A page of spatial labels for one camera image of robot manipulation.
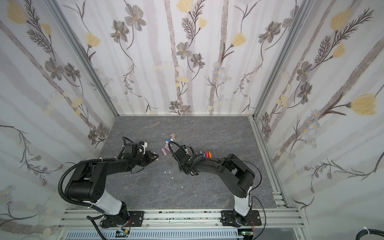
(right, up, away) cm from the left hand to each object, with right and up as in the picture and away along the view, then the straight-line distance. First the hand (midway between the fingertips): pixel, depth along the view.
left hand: (159, 154), depth 93 cm
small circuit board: (-15, -36, -21) cm, 44 cm away
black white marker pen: (+27, +1, +5) cm, 27 cm away
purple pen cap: (+4, +3, +7) cm, 9 cm away
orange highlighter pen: (+33, -1, +4) cm, 33 cm away
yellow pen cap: (-2, -1, -1) cm, 3 cm away
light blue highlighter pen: (+29, -1, +5) cm, 29 cm away
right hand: (+17, -4, -2) cm, 17 cm away
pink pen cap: (+2, +1, +5) cm, 5 cm away
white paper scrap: (+4, -10, -3) cm, 12 cm away
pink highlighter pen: (+31, -1, +4) cm, 31 cm away
